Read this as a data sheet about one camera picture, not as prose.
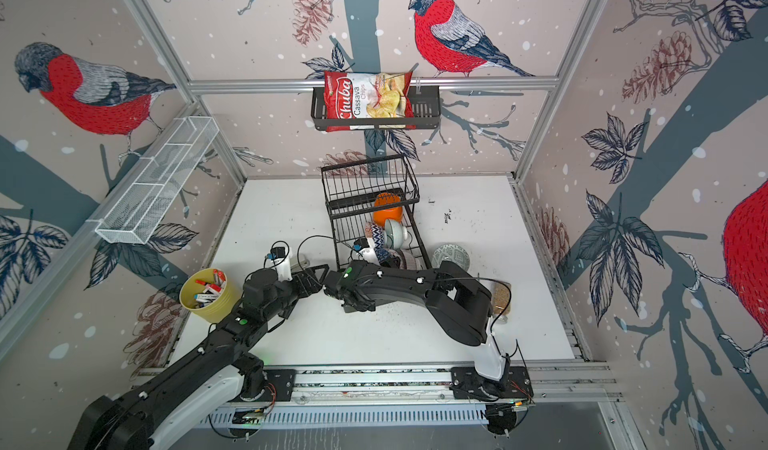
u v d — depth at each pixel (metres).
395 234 0.92
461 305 0.47
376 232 0.90
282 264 0.76
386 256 0.81
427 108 0.95
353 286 0.58
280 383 0.74
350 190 0.91
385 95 0.87
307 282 0.74
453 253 0.93
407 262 0.83
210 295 0.79
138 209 0.71
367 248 0.75
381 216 1.03
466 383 0.73
